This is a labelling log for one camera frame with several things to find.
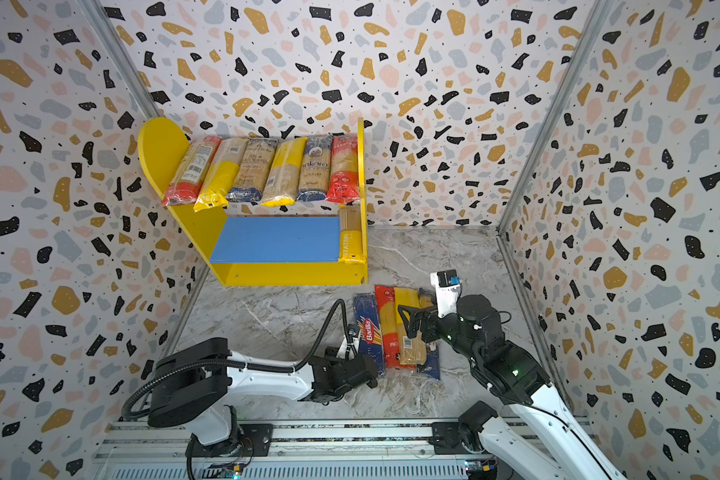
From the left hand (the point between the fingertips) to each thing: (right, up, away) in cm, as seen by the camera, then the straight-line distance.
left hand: (361, 354), depth 84 cm
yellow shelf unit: (-34, +29, +11) cm, 46 cm away
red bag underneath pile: (+8, +5, +7) cm, 12 cm away
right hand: (+12, +18, -18) cm, 28 cm away
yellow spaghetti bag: (+15, +1, +1) cm, 15 cm away
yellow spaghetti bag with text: (-4, +35, +13) cm, 37 cm away
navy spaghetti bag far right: (+20, -4, -1) cm, 20 cm away
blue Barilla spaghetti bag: (+2, +3, +6) cm, 7 cm away
